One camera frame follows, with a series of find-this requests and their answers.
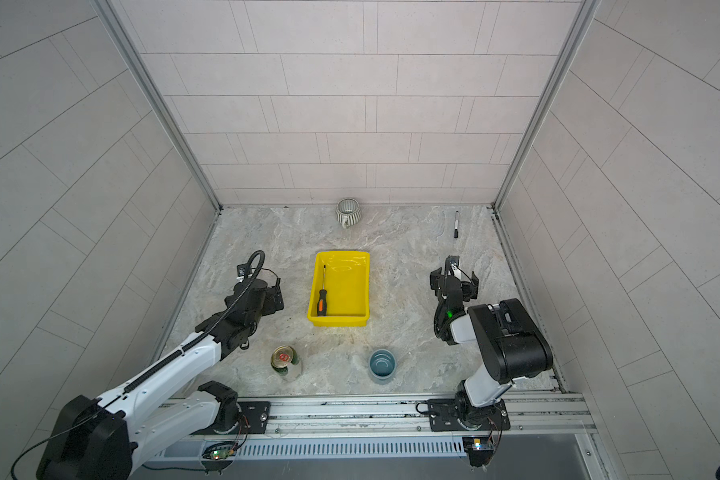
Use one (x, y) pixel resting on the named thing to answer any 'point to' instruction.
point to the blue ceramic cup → (382, 364)
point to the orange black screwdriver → (322, 300)
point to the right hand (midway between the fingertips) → (455, 268)
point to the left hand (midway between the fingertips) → (272, 287)
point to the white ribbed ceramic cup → (348, 212)
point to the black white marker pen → (456, 233)
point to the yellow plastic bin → (340, 292)
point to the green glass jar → (282, 357)
